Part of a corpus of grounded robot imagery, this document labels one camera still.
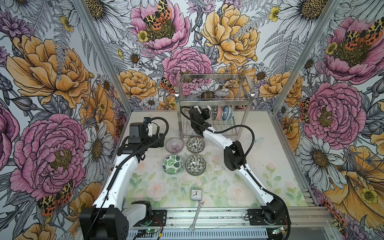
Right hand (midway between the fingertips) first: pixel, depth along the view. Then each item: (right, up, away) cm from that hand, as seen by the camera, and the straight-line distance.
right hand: (207, 112), depth 106 cm
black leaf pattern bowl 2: (-8, -33, -16) cm, 38 cm away
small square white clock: (-8, -45, -27) cm, 53 cm away
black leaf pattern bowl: (-8, -22, -6) cm, 25 cm away
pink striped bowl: (-22, -23, -7) cm, 32 cm away
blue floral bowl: (+14, -1, -1) cm, 14 cm away
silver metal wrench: (-9, -58, -33) cm, 67 cm away
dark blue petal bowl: (+6, +1, +9) cm, 11 cm away
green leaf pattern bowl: (-22, -33, -14) cm, 42 cm away
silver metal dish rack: (+18, +14, +13) cm, 26 cm away
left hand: (-30, -18, -25) cm, 43 cm away
